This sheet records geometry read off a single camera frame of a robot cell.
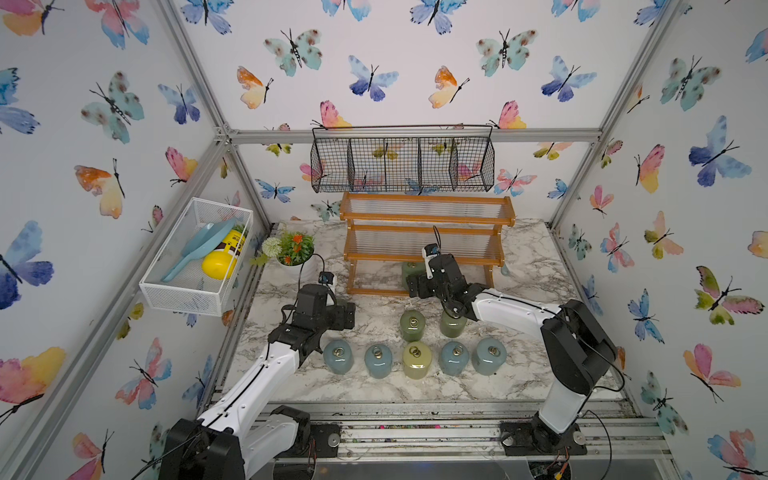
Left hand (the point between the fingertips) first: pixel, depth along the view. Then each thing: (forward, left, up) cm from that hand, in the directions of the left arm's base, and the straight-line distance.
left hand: (341, 302), depth 85 cm
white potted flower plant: (+17, +17, +3) cm, 24 cm away
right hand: (+9, -23, +1) cm, 25 cm away
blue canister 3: (-14, 0, -5) cm, 15 cm away
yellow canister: (-15, -21, -4) cm, 26 cm away
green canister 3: (-5, -32, -7) cm, 33 cm away
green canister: (-5, -20, -4) cm, 21 cm away
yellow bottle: (0, +25, +19) cm, 32 cm away
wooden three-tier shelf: (+39, -12, -12) cm, 42 cm away
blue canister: (-15, -11, -4) cm, 19 cm away
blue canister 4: (-15, -40, -4) cm, 43 cm away
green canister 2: (+13, -21, -2) cm, 25 cm away
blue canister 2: (-15, -31, -5) cm, 34 cm away
